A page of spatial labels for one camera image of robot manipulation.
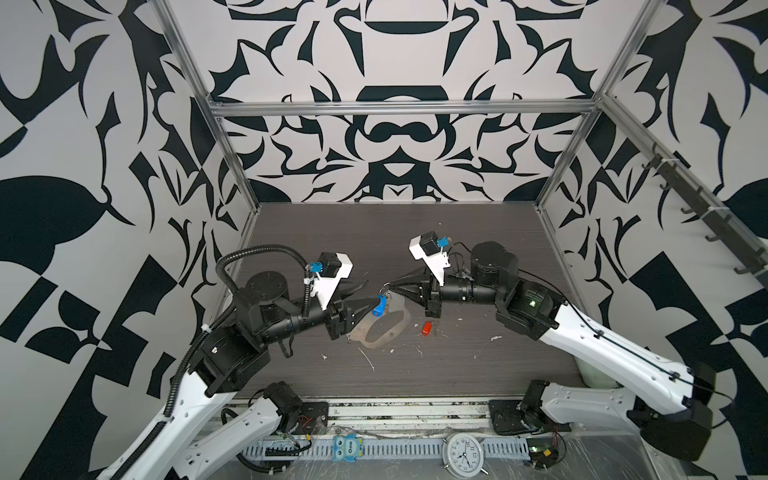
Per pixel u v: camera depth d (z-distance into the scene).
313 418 0.74
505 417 0.74
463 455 0.67
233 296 0.41
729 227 0.55
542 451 0.71
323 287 0.48
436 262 0.51
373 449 0.71
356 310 0.51
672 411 0.40
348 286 0.57
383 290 0.58
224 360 0.42
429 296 0.51
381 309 0.59
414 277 0.56
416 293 0.58
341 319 0.48
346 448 0.69
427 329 0.89
